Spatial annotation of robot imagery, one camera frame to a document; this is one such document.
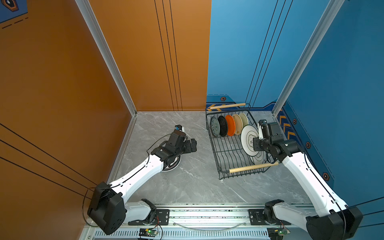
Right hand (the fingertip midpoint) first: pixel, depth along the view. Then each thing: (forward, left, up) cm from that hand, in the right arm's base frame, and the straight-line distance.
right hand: (256, 141), depth 78 cm
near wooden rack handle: (-14, +4, -2) cm, 15 cm away
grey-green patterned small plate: (+22, +19, -13) cm, 32 cm away
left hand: (+2, +35, -3) cm, 35 cm away
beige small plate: (+19, +4, -8) cm, 21 cm away
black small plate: (+17, +15, -7) cm, 23 cm away
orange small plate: (+20, +9, -10) cm, 24 cm away
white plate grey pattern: (+6, +2, 0) cm, 7 cm away
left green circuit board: (-37, +54, -21) cm, 69 cm away
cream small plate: (+22, 0, -6) cm, 23 cm away
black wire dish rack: (+5, +11, -19) cm, 22 cm away
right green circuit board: (-37, -9, -21) cm, 44 cm away
